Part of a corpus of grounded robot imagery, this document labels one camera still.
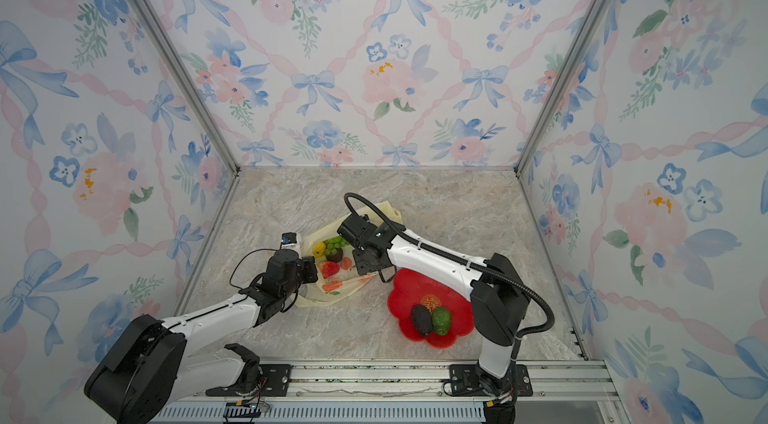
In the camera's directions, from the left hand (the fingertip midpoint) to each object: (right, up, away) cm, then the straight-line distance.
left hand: (317, 256), depth 89 cm
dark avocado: (+30, -15, -10) cm, 35 cm away
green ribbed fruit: (+35, -15, -10) cm, 40 cm away
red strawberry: (+3, -4, 0) cm, 5 cm away
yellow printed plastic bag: (+6, -6, +3) cm, 9 cm away
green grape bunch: (+4, +3, +3) cm, 6 cm away
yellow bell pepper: (0, +2, +3) cm, 3 cm away
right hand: (+16, 0, -6) cm, 17 cm away
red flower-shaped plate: (+28, -10, 0) cm, 30 cm away
